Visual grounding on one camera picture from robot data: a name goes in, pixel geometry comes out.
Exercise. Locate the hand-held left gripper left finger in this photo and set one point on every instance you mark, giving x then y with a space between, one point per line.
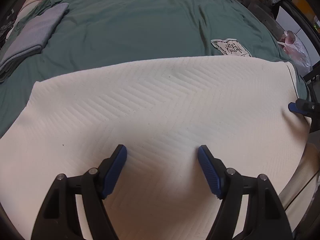
113 172

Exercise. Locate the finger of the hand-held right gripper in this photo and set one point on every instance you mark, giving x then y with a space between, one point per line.
293 107

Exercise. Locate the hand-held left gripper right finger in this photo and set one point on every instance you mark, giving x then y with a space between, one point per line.
210 172

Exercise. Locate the cream textured pants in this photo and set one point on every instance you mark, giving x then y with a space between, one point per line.
160 100

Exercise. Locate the translucent plastic bag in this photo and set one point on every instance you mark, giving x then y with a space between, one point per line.
297 52

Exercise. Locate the white printed patch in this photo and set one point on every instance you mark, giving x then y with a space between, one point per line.
231 47

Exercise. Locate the black metal rack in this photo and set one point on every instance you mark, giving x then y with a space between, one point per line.
300 17

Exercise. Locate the yellow box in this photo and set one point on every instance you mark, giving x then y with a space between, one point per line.
303 3

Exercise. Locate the green duvet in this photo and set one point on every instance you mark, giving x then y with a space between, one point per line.
137 30

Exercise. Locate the grey folded cloth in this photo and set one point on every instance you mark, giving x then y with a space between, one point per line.
32 35

